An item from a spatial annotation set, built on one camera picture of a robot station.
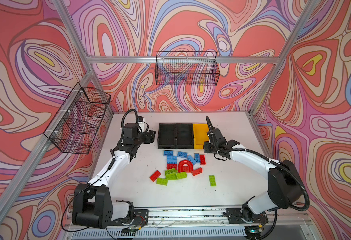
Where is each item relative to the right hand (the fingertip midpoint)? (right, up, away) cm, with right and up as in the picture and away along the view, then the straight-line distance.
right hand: (208, 149), depth 90 cm
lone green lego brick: (+1, -18, -5) cm, 18 cm away
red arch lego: (-11, -11, 0) cm, 16 cm away
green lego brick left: (-28, -18, -6) cm, 33 cm away
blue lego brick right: (-6, -6, +5) cm, 10 cm away
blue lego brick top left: (-25, -4, +5) cm, 26 cm away
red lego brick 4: (-3, -8, +3) cm, 9 cm away
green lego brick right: (-17, -14, -6) cm, 23 cm away
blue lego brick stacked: (-23, -7, +3) cm, 24 cm away
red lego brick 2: (-23, -10, -1) cm, 25 cm away
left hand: (-34, +11, -5) cm, 36 cm away
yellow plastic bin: (-5, +8, +3) cm, 10 cm away
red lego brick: (-32, -15, -4) cm, 36 cm away
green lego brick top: (-23, -14, -5) cm, 27 cm away
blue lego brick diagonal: (-10, -7, +1) cm, 12 cm away
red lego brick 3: (-7, -13, -3) cm, 15 cm away
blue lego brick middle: (-16, -4, +5) cm, 17 cm away
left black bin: (-26, +6, +7) cm, 28 cm away
